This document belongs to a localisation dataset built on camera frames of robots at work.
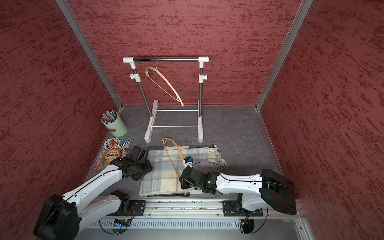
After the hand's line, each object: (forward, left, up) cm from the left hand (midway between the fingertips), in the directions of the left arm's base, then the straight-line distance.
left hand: (149, 173), depth 84 cm
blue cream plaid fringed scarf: (+6, -10, 0) cm, 11 cm away
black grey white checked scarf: (+17, -5, -1) cm, 18 cm away
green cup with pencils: (+29, +27, +13) cm, 41 cm away
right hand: (-6, -19, +2) cm, 20 cm away
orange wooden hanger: (+21, -6, +1) cm, 22 cm away
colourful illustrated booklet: (+17, +27, -1) cm, 32 cm away
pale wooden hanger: (+28, -18, +31) cm, 46 cm away
